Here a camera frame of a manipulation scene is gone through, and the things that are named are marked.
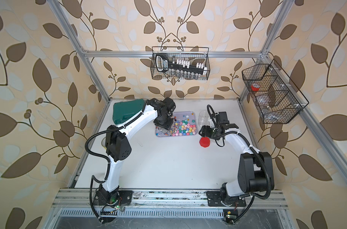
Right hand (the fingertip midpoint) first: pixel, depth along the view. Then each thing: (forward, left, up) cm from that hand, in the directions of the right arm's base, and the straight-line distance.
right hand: (204, 133), depth 90 cm
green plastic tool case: (+25, +59, -4) cm, 64 cm away
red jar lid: (-2, 0, -6) cm, 7 cm away
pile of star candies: (+11, +11, -7) cm, 17 cm away
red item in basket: (+15, -29, +23) cm, 40 cm away
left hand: (+4, +24, +5) cm, 25 cm away
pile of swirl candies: (+7, +29, -7) cm, 31 cm away
